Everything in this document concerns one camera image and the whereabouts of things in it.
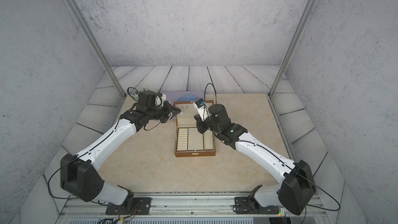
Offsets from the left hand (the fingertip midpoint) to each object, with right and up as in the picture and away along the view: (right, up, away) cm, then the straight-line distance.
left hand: (183, 110), depth 77 cm
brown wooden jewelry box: (+1, -19, +12) cm, 22 cm away
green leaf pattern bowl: (-42, +12, +41) cm, 60 cm away
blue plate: (-1, +8, +35) cm, 35 cm away
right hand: (+6, -3, -2) cm, 7 cm away
